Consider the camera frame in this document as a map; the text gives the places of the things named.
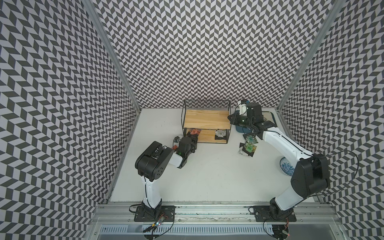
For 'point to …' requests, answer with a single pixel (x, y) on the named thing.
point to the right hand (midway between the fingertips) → (227, 119)
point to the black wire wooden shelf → (208, 115)
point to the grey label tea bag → (220, 134)
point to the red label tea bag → (194, 132)
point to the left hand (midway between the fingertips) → (198, 135)
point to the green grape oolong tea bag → (251, 140)
